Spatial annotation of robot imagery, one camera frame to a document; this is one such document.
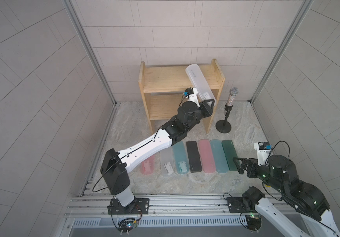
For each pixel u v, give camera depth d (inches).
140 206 28.0
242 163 21.7
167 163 33.2
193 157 34.5
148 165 32.7
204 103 24.2
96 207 28.2
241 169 21.8
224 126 39.4
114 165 16.1
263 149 21.3
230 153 35.0
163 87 26.8
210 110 22.8
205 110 22.8
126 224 26.3
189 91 23.4
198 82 25.3
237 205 27.9
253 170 21.3
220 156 34.3
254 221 26.4
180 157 34.4
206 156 34.5
